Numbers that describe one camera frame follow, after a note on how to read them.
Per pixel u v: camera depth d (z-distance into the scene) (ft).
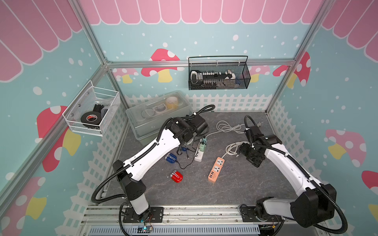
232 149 3.18
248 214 2.43
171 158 3.01
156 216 2.43
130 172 1.38
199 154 3.08
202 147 3.01
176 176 2.79
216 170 2.86
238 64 2.94
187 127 1.57
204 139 3.09
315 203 1.29
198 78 2.92
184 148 3.18
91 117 2.29
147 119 2.86
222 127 3.58
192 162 2.86
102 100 2.61
